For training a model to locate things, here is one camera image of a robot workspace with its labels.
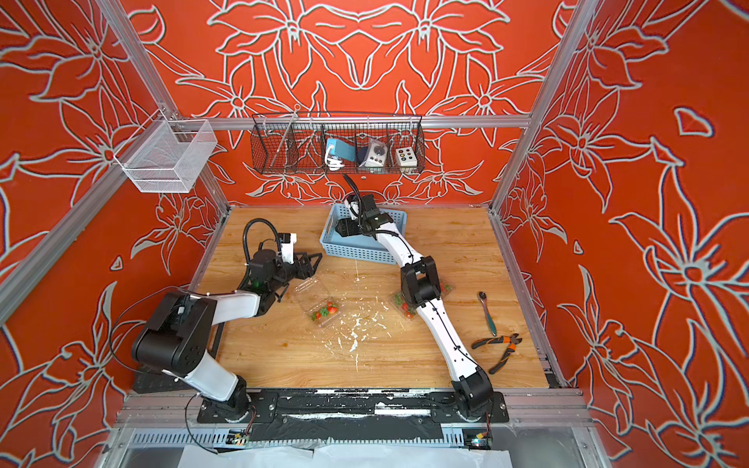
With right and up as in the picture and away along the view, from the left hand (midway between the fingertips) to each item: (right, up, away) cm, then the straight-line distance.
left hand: (314, 253), depth 91 cm
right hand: (+6, +10, +17) cm, 20 cm away
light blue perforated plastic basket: (+14, +2, +9) cm, 17 cm away
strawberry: (+6, -17, -3) cm, 19 cm away
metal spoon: (+56, -22, -4) cm, 60 cm away
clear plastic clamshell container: (+31, -18, -1) cm, 36 cm away
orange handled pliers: (+60, -25, -8) cm, 65 cm away
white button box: (+30, +32, +3) cm, 44 cm away
